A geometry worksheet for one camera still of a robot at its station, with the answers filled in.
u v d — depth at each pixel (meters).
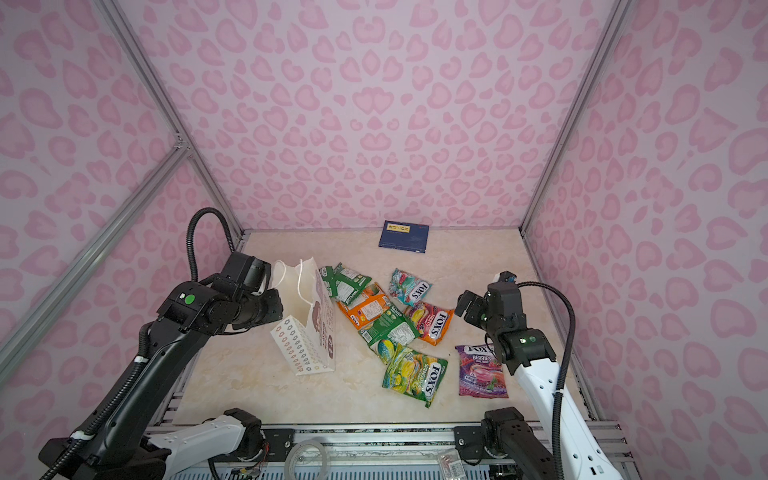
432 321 0.91
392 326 0.90
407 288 0.98
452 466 0.68
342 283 1.01
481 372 0.82
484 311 0.68
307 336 0.70
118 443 0.38
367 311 0.95
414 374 0.81
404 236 1.18
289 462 0.68
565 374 0.47
